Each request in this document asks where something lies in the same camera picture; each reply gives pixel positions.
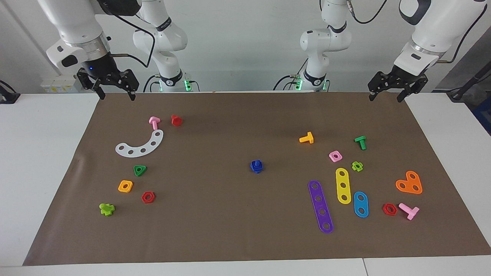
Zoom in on black arm base cable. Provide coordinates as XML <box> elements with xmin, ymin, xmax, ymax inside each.
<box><xmin>273</xmin><ymin>74</ymin><xmax>298</xmax><ymax>91</ymax></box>
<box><xmin>143</xmin><ymin>74</ymin><xmax>160</xmax><ymax>93</ymax></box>

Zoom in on black table clamp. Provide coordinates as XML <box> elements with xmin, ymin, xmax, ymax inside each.
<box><xmin>0</xmin><ymin>80</ymin><xmax>21</xmax><ymax>104</ymax></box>

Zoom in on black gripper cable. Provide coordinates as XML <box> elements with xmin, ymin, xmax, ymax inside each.
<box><xmin>347</xmin><ymin>0</ymin><xmax>489</xmax><ymax>64</ymax></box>
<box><xmin>96</xmin><ymin>0</ymin><xmax>156</xmax><ymax>69</ymax></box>

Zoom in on orange heart-shaped perforated plate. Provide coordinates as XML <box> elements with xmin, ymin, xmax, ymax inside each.
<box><xmin>395</xmin><ymin>171</ymin><xmax>423</xmax><ymax>195</ymax></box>

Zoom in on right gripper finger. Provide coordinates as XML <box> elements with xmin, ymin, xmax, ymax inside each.
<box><xmin>110</xmin><ymin>69</ymin><xmax>140</xmax><ymax>102</ymax></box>
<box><xmin>76</xmin><ymin>68</ymin><xmax>106</xmax><ymax>100</ymax></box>

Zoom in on white wall socket box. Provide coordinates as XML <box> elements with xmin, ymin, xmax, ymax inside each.
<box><xmin>41</xmin><ymin>75</ymin><xmax>83</xmax><ymax>94</ymax></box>

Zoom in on blue crate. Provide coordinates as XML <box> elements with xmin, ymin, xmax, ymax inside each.
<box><xmin>473</xmin><ymin>98</ymin><xmax>491</xmax><ymax>135</ymax></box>

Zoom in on blue two-hole strip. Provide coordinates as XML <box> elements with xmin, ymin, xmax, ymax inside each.
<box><xmin>353</xmin><ymin>191</ymin><xmax>369</xmax><ymax>219</ymax></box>

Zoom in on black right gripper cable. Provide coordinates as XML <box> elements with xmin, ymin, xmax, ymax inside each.
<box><xmin>96</xmin><ymin>0</ymin><xmax>156</xmax><ymax>69</ymax></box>

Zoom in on black pole stand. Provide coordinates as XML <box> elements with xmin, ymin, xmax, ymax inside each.
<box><xmin>447</xmin><ymin>69</ymin><xmax>491</xmax><ymax>102</ymax></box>

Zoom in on purple four-hole strip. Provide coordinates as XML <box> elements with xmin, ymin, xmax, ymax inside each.
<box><xmin>308</xmin><ymin>180</ymin><xmax>334</xmax><ymax>234</ymax></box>

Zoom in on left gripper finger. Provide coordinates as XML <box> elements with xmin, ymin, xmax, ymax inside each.
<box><xmin>367</xmin><ymin>71</ymin><xmax>400</xmax><ymax>102</ymax></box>
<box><xmin>397</xmin><ymin>76</ymin><xmax>428</xmax><ymax>103</ymax></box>

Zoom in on brown paper mat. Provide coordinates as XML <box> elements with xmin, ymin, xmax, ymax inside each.
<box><xmin>22</xmin><ymin>91</ymin><xmax>491</xmax><ymax>266</ymax></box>

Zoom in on white curved perforated strip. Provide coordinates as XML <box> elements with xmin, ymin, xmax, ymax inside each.
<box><xmin>115</xmin><ymin>130</ymin><xmax>164</xmax><ymax>158</ymax></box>

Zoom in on yellow three-hole strip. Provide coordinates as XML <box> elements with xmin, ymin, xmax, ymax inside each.
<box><xmin>335</xmin><ymin>168</ymin><xmax>352</xmax><ymax>205</ymax></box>

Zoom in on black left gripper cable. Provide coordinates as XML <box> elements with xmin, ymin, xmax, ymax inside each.
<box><xmin>347</xmin><ymin>0</ymin><xmax>489</xmax><ymax>64</ymax></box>

